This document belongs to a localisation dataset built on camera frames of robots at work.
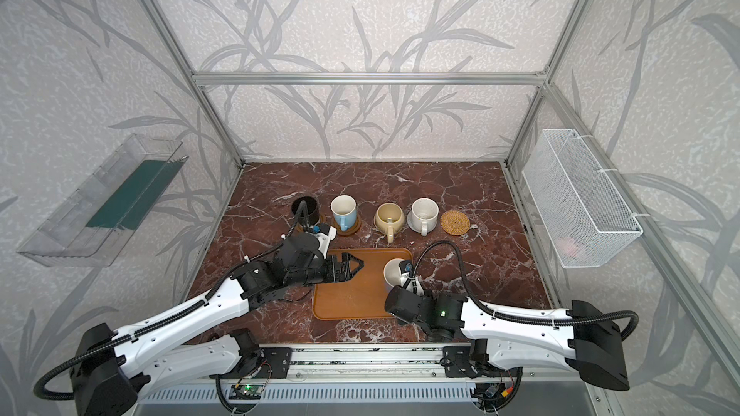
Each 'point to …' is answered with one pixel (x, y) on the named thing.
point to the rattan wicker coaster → (455, 222)
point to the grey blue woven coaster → (409, 222)
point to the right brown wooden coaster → (352, 230)
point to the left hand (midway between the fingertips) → (357, 259)
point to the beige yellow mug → (389, 218)
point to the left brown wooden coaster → (299, 227)
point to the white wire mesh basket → (578, 201)
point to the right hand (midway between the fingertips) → (400, 290)
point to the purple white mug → (392, 272)
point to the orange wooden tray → (364, 296)
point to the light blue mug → (344, 208)
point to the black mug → (312, 210)
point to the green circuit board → (246, 392)
